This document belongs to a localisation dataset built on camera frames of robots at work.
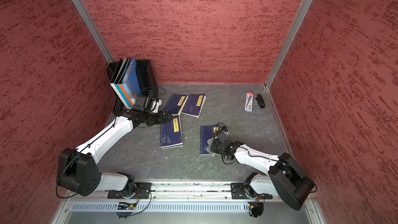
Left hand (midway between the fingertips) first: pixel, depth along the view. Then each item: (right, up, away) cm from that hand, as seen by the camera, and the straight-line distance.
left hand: (166, 121), depth 84 cm
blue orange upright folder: (-20, +20, -1) cm, 28 cm away
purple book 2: (+1, -9, +6) cm, 11 cm away
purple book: (+14, +8, +23) cm, 28 cm away
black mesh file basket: (-21, +25, +27) cm, 42 cm away
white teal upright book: (-25, +21, -5) cm, 33 cm away
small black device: (+62, +11, +26) cm, 68 cm away
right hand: (+27, -17, +4) cm, 32 cm away
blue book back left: (+1, +9, +22) cm, 24 cm away
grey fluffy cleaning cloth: (+24, -16, +1) cm, 28 cm away
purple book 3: (+23, -9, +11) cm, 27 cm away
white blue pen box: (+54, +10, +26) cm, 61 cm away
